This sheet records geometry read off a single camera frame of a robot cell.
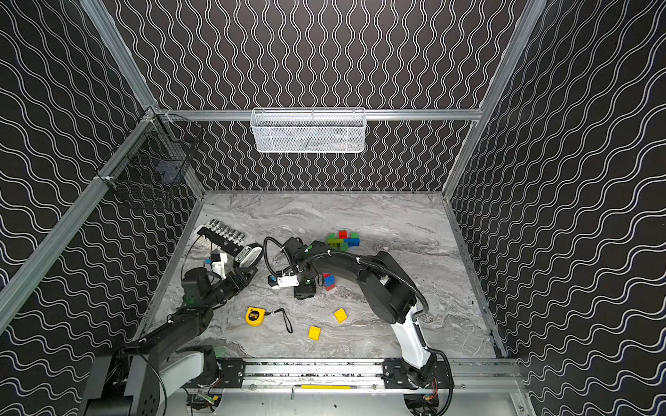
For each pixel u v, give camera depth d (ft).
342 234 3.39
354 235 3.46
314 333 2.62
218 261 2.64
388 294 1.70
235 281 2.51
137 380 6.05
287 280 2.58
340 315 2.75
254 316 2.74
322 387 2.39
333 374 2.50
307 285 2.61
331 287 3.03
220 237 3.41
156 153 3.20
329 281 2.90
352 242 3.31
